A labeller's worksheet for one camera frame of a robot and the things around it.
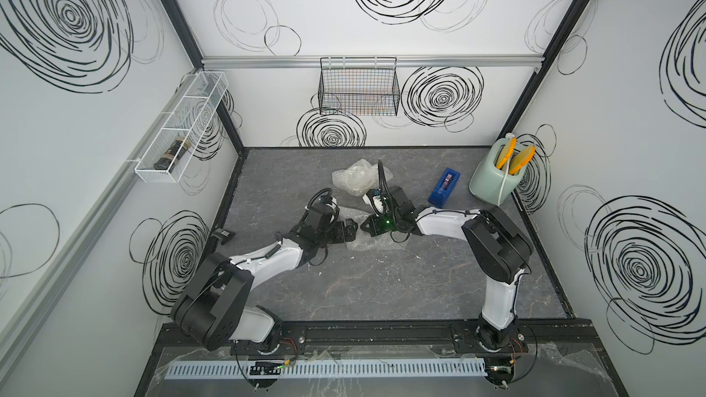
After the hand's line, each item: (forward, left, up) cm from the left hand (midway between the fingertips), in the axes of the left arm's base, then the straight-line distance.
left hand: (346, 227), depth 89 cm
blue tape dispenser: (+18, -35, -1) cm, 40 cm away
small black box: (-2, +42, -5) cm, 42 cm away
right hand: (+2, -5, -3) cm, 6 cm away
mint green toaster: (+18, -51, +10) cm, 55 cm away
